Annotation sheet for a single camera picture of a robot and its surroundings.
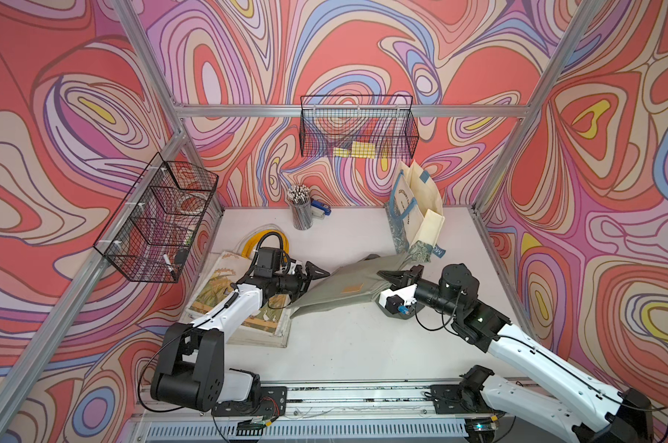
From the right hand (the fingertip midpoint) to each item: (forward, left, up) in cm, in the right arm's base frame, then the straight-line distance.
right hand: (384, 272), depth 70 cm
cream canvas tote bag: (-5, +33, -20) cm, 39 cm away
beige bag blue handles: (+25, -14, -5) cm, 30 cm away
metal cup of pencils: (+37, +25, -6) cm, 45 cm away
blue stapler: (+48, +18, -22) cm, 55 cm away
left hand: (+3, +15, -11) cm, 19 cm away
